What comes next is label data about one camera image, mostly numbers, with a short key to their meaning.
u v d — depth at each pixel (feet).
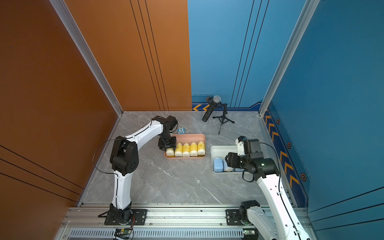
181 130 3.49
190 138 3.47
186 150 2.92
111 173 1.90
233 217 2.37
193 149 2.93
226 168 2.71
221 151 3.28
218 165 2.79
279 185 1.46
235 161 2.14
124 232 2.36
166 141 2.67
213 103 3.08
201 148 2.94
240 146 2.21
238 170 2.74
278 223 1.28
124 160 1.81
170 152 2.93
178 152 2.92
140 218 2.42
